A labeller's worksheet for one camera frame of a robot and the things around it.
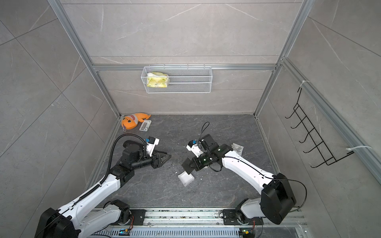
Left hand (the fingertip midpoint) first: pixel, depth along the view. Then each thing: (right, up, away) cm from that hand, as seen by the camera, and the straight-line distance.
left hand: (169, 153), depth 76 cm
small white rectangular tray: (-24, +15, +35) cm, 45 cm away
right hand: (+12, -7, +2) cm, 14 cm away
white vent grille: (+3, -38, -6) cm, 38 cm away
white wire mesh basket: (+5, +45, +21) cm, 50 cm away
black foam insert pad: (+10, -7, +1) cm, 12 cm away
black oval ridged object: (-32, +3, +23) cm, 40 cm away
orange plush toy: (-33, +18, +30) cm, 48 cm away
